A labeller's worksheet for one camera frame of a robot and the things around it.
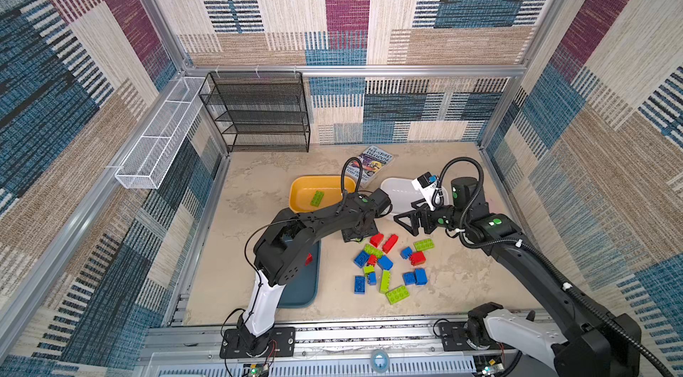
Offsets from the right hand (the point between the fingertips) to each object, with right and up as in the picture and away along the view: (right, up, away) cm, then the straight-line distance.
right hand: (408, 215), depth 77 cm
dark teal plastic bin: (-31, -25, +6) cm, 40 cm away
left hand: (-11, -9, +15) cm, 21 cm away
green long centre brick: (-9, -14, +12) cm, 20 cm away
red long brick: (-29, -15, +8) cm, 34 cm away
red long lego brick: (-3, -12, +14) cm, 19 cm away
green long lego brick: (-29, +2, +25) cm, 38 cm away
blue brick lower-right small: (+2, -20, +5) cm, 21 cm away
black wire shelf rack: (-53, +37, +32) cm, 72 cm away
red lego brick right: (+6, -16, +12) cm, 21 cm away
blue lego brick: (-13, -16, +10) cm, 23 cm away
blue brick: (-14, -23, +7) cm, 27 cm away
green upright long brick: (-6, -21, +4) cm, 22 cm away
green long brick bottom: (-3, -24, +3) cm, 24 cm away
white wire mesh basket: (-70, +13, -7) cm, 72 cm away
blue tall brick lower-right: (+5, -20, +6) cm, 21 cm away
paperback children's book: (-6, +17, +35) cm, 39 cm away
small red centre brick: (-10, -16, +9) cm, 21 cm away
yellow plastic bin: (-31, +4, +28) cm, 42 cm away
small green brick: (-11, -18, +8) cm, 22 cm away
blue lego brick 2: (-5, -17, +10) cm, 20 cm away
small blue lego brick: (+2, -14, +11) cm, 18 cm away
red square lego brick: (-8, -10, +12) cm, 17 cm away
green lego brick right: (+9, -12, +14) cm, 20 cm away
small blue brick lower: (-10, -20, +6) cm, 23 cm away
